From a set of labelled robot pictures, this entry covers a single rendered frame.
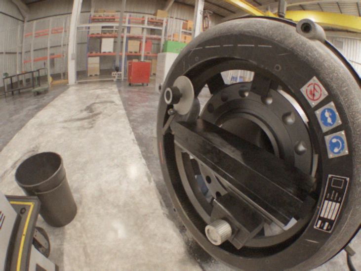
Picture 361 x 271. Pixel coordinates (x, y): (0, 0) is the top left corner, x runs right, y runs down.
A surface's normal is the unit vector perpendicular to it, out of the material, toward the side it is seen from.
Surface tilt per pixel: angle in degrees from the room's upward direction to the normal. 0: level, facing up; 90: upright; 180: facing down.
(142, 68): 90
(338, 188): 90
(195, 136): 90
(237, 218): 3
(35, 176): 87
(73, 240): 0
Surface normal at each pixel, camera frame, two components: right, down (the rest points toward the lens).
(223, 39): -0.85, 0.15
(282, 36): -0.74, -0.06
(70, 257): 0.11, -0.90
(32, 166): 0.96, 0.17
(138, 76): 0.58, 0.40
